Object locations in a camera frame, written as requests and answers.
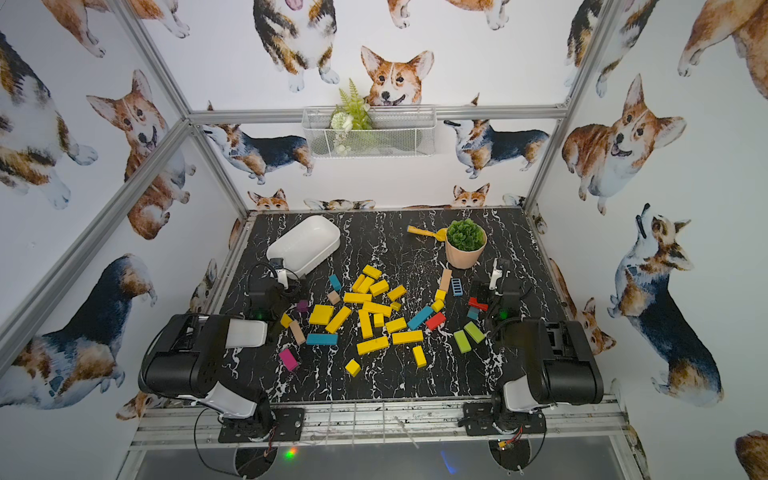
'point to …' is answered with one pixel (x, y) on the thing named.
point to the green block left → (462, 340)
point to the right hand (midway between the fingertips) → (489, 272)
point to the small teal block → (335, 282)
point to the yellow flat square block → (321, 314)
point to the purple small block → (303, 306)
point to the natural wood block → (297, 332)
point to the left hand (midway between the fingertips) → (292, 269)
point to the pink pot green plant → (465, 241)
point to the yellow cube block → (353, 367)
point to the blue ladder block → (456, 287)
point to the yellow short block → (420, 356)
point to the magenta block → (288, 359)
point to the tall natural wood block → (445, 280)
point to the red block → (437, 320)
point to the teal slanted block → (419, 319)
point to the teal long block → (322, 339)
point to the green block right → (474, 331)
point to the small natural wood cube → (334, 297)
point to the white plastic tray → (305, 244)
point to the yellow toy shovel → (440, 234)
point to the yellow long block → (372, 345)
